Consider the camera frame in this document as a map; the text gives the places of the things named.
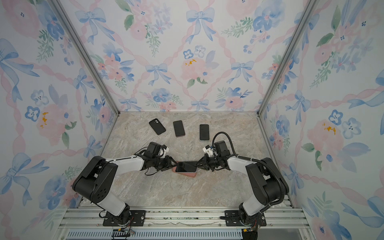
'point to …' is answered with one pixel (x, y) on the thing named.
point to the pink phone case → (191, 174)
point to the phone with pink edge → (179, 129)
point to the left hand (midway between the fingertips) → (176, 164)
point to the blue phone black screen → (204, 132)
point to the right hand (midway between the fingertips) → (195, 165)
